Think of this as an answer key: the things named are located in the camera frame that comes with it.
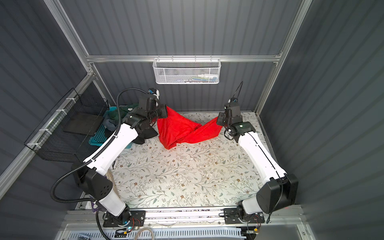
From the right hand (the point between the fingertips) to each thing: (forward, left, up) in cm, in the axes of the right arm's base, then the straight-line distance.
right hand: (224, 116), depth 80 cm
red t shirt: (-1, +28, -10) cm, 30 cm away
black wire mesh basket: (-12, +79, +3) cm, 80 cm away
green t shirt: (+20, +68, -13) cm, 72 cm away
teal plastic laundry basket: (+6, +80, -21) cm, 83 cm away
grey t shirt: (+4, +68, -9) cm, 69 cm away
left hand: (+3, +32, +5) cm, 33 cm away
